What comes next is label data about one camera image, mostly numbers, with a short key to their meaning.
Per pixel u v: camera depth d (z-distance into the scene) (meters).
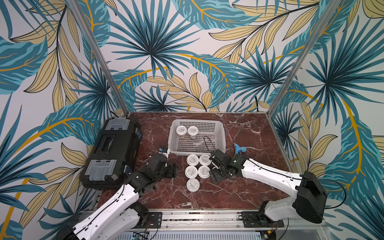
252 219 0.73
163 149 0.69
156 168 0.57
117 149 0.81
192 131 0.98
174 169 0.70
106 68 0.91
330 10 0.69
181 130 0.98
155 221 0.73
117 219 0.55
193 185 0.80
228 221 0.75
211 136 1.06
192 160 0.87
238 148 0.98
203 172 0.83
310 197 0.41
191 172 0.82
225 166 0.61
